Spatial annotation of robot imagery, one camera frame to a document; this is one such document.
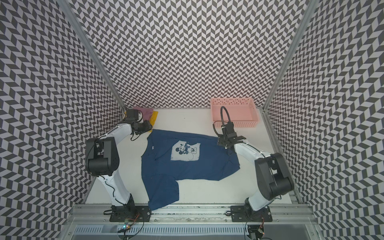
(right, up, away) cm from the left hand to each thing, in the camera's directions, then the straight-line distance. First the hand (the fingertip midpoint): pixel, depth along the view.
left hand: (150, 127), depth 100 cm
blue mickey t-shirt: (+14, -18, -7) cm, 24 cm away
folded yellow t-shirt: (-1, +6, +11) cm, 13 cm away
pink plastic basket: (+67, +12, +15) cm, 70 cm away
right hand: (+50, -9, -6) cm, 51 cm away
